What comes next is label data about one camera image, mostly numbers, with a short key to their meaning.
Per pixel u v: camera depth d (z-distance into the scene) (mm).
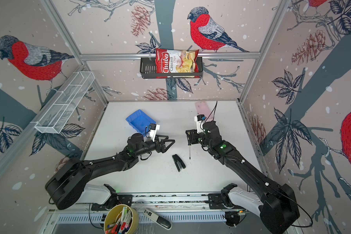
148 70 946
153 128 724
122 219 622
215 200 731
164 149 698
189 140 756
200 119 686
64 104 776
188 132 770
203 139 656
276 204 377
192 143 684
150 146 698
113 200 646
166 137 820
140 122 1087
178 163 856
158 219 656
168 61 878
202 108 1146
